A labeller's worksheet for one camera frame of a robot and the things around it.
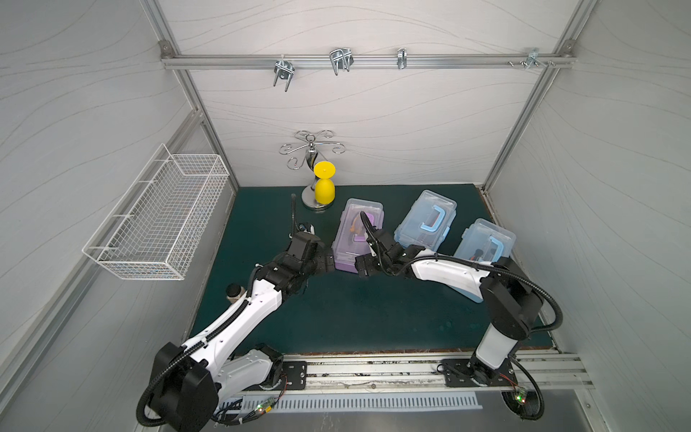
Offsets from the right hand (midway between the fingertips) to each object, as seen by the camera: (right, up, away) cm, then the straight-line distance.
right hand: (368, 258), depth 90 cm
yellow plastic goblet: (-15, +25, +5) cm, 30 cm away
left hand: (-17, +3, -9) cm, 19 cm away
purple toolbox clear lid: (-8, +2, +2) cm, 8 cm away
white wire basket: (-57, +11, -23) cm, 63 cm away
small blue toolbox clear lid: (+21, +12, +4) cm, 25 cm away
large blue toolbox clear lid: (+40, +5, 0) cm, 41 cm away
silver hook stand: (-20, +40, +3) cm, 45 cm away
